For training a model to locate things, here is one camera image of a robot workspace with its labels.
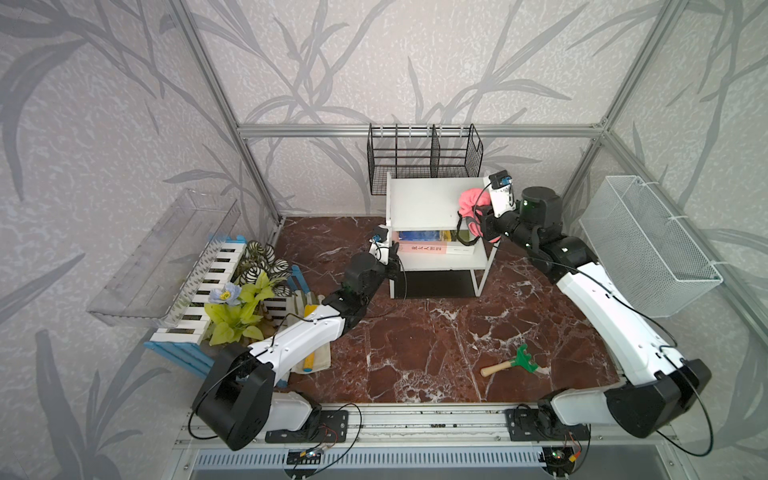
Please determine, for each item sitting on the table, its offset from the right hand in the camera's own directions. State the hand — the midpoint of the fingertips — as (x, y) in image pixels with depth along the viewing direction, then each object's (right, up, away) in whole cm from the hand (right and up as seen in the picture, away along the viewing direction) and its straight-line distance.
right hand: (479, 202), depth 72 cm
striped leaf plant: (-57, -14, +4) cm, 59 cm away
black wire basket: (-12, +22, +30) cm, 39 cm away
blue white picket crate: (-64, -29, -12) cm, 72 cm away
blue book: (-14, -8, +13) cm, 21 cm away
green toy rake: (+16, -44, +12) cm, 48 cm away
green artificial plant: (-60, -26, -2) cm, 65 cm away
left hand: (-21, -10, +8) cm, 24 cm away
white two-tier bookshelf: (-13, -5, -1) cm, 15 cm away
